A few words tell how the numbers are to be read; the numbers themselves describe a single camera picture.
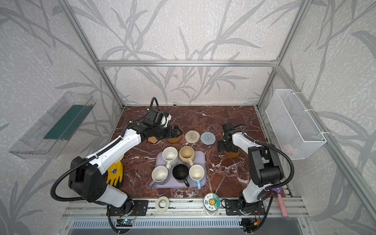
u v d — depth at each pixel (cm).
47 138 63
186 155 91
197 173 83
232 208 73
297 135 61
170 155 91
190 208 75
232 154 91
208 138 101
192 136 102
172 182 82
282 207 73
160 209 73
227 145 79
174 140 99
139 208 73
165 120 68
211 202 68
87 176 42
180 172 83
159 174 82
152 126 63
